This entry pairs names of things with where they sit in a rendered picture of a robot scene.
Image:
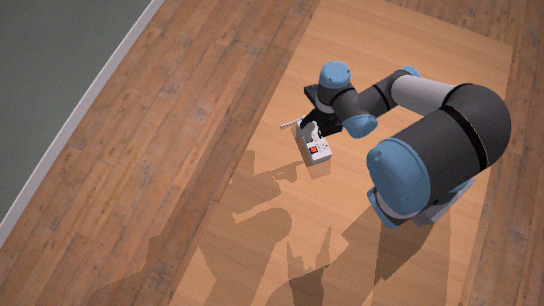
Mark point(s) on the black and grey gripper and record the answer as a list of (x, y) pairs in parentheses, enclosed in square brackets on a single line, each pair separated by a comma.
[(323, 121)]

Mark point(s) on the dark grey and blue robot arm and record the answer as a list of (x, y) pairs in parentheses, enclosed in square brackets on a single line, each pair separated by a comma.
[(413, 169)]

